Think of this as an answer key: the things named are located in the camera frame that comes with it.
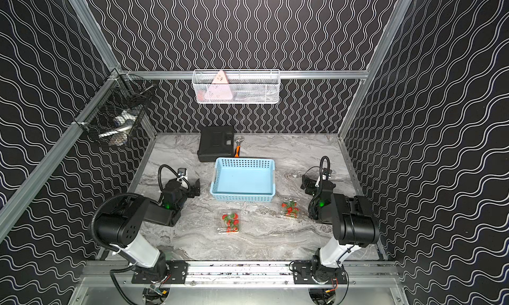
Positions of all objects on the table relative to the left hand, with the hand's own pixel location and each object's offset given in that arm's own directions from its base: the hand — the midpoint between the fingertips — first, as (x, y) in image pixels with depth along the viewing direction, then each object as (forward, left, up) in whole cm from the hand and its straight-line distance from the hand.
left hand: (187, 176), depth 94 cm
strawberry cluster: (-11, -50, -5) cm, 51 cm away
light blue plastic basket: (+5, -24, -8) cm, 26 cm away
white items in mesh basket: (0, +20, +26) cm, 32 cm away
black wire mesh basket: (+19, +37, +19) cm, 46 cm away
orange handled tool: (+25, -21, -6) cm, 33 cm away
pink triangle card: (+30, -14, +29) cm, 43 cm away
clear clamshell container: (-23, -20, -4) cm, 31 cm away
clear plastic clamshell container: (-12, -45, -4) cm, 47 cm away
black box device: (+24, -9, -1) cm, 25 cm away
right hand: (+4, -62, -1) cm, 62 cm away
